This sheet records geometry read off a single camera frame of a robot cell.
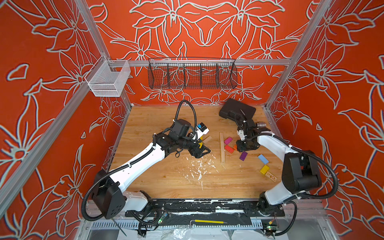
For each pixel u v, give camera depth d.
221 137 1.00
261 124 1.03
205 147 0.65
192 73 0.97
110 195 0.39
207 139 0.99
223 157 0.90
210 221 0.70
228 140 0.98
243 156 0.91
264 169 0.86
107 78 0.94
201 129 0.63
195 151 0.63
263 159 0.88
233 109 1.11
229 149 0.94
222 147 0.95
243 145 0.80
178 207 0.74
